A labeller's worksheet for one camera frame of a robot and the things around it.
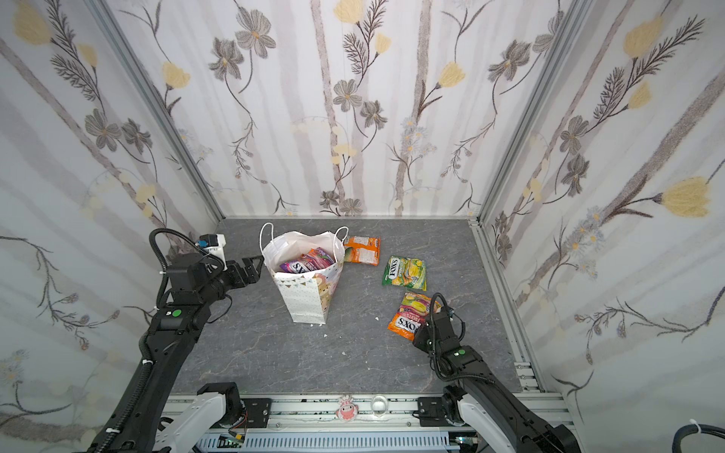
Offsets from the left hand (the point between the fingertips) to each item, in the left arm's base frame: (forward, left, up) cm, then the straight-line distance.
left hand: (245, 251), depth 75 cm
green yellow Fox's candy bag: (+7, -48, -23) cm, 53 cm away
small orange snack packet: (+19, -32, -24) cm, 44 cm away
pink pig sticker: (-35, -27, -23) cm, 50 cm away
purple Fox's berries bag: (+3, -17, -8) cm, 19 cm away
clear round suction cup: (-34, -36, -26) cm, 56 cm away
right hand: (-13, -48, -23) cm, 55 cm away
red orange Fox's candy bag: (-8, -48, -23) cm, 54 cm away
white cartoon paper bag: (-8, -16, -10) cm, 21 cm away
